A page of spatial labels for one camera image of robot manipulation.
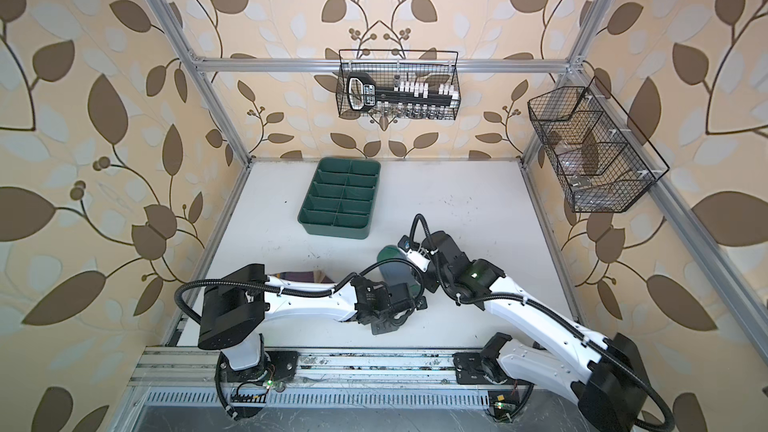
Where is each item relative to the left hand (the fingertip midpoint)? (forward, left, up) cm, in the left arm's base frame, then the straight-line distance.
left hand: (395, 311), depth 81 cm
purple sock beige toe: (+9, +25, -1) cm, 27 cm away
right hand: (+10, -7, +11) cm, 16 cm away
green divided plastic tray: (+36, +20, +4) cm, 41 cm away
